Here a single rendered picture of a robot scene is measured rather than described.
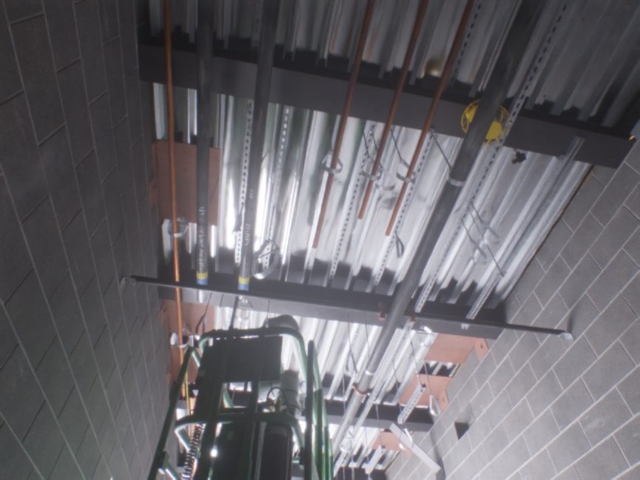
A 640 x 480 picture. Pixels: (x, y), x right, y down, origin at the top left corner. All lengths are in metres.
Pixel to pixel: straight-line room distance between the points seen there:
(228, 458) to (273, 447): 0.21
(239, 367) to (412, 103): 1.76
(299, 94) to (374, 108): 0.45
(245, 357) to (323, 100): 1.50
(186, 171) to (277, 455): 2.00
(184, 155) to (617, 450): 3.31
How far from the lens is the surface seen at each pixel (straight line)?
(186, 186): 3.12
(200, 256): 2.76
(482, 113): 1.98
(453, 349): 4.51
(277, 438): 1.90
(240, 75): 2.48
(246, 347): 2.17
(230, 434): 2.01
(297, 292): 3.63
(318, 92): 2.47
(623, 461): 3.14
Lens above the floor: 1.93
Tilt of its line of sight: 52 degrees up
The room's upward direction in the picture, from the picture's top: straight up
